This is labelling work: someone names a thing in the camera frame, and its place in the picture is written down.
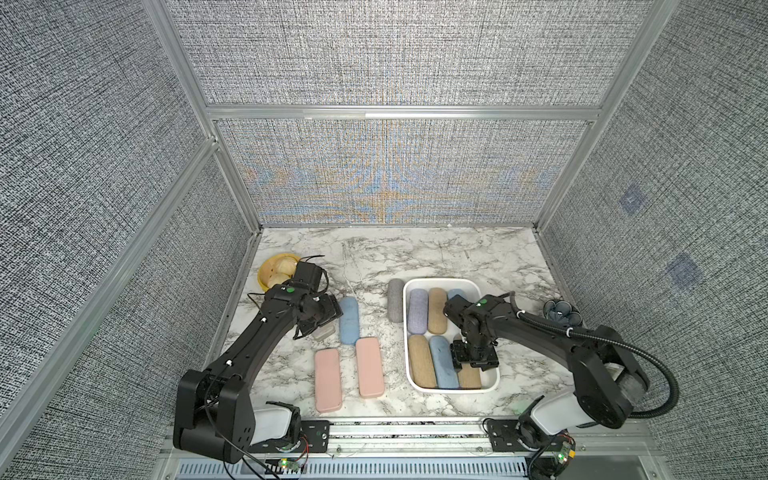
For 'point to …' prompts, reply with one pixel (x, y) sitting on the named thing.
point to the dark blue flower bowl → (561, 311)
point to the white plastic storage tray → (472, 286)
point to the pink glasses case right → (369, 365)
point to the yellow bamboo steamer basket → (276, 268)
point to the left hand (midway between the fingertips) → (336, 313)
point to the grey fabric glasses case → (395, 300)
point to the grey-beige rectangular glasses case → (323, 331)
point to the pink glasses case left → (328, 396)
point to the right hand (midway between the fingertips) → (465, 361)
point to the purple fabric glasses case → (418, 307)
